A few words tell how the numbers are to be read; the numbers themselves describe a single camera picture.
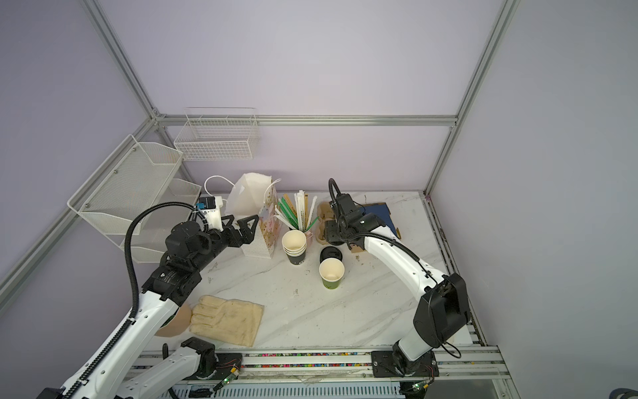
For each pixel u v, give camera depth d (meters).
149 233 0.51
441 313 0.42
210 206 0.58
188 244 0.50
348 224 0.60
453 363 0.76
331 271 0.90
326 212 1.10
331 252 0.96
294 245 0.91
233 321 0.82
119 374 0.39
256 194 0.93
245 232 0.62
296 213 0.95
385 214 1.11
